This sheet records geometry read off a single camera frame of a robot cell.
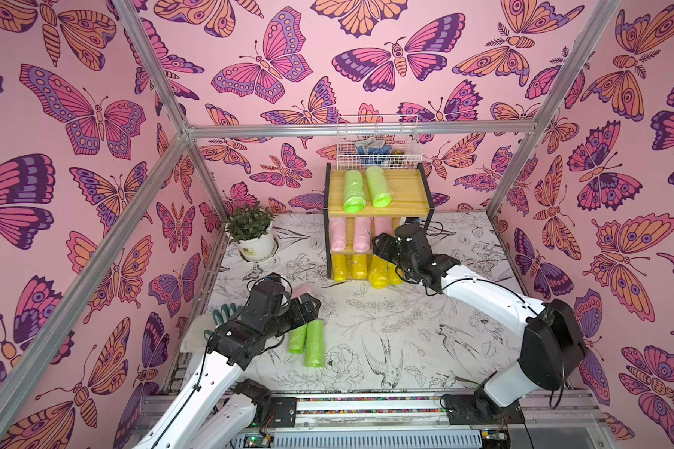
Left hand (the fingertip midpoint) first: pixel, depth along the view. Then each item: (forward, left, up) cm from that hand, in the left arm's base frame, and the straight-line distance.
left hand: (313, 305), depth 75 cm
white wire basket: (+48, -20, +16) cm, 54 cm away
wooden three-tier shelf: (+23, -27, +16) cm, 39 cm away
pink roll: (+22, -6, +4) cm, 24 cm away
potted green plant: (+27, +22, 0) cm, 35 cm away
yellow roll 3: (+18, -20, -11) cm, 29 cm away
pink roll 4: (+13, +7, -15) cm, 21 cm away
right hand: (+20, -19, +4) cm, 28 cm away
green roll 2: (-5, 0, -15) cm, 16 cm away
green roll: (-4, +6, -13) cm, 15 cm away
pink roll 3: (+26, -21, +3) cm, 34 cm away
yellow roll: (+19, -7, -12) cm, 23 cm away
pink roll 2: (+23, -14, +3) cm, 27 cm away
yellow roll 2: (+21, -14, -12) cm, 28 cm away
